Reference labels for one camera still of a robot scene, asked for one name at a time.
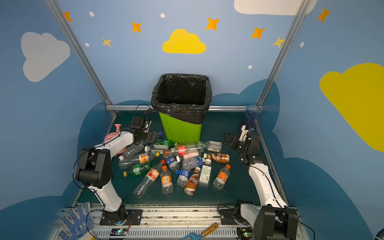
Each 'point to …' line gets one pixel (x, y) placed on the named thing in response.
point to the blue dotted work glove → (80, 225)
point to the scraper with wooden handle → (193, 236)
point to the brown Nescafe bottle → (191, 184)
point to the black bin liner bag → (184, 97)
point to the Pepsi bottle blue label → (174, 165)
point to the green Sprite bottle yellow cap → (137, 169)
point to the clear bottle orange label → (165, 177)
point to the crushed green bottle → (164, 142)
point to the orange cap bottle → (219, 181)
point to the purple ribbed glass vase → (251, 111)
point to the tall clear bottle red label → (152, 174)
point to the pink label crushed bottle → (189, 154)
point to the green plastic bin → (178, 131)
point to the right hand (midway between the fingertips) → (231, 135)
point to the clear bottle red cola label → (180, 149)
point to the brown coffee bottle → (222, 157)
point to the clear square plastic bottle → (210, 145)
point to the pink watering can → (112, 134)
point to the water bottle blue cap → (184, 174)
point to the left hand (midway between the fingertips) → (149, 134)
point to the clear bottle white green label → (148, 148)
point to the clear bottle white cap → (132, 151)
